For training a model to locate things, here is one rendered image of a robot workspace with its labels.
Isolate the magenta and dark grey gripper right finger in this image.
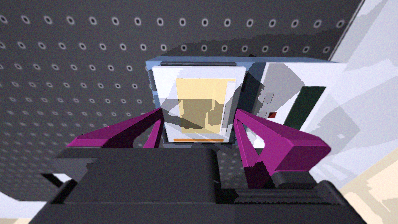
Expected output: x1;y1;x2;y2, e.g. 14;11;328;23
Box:
233;108;331;189

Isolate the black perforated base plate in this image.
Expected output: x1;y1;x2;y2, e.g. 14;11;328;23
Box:
0;0;365;202

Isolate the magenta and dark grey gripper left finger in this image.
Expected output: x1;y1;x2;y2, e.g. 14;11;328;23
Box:
66;107;164;148

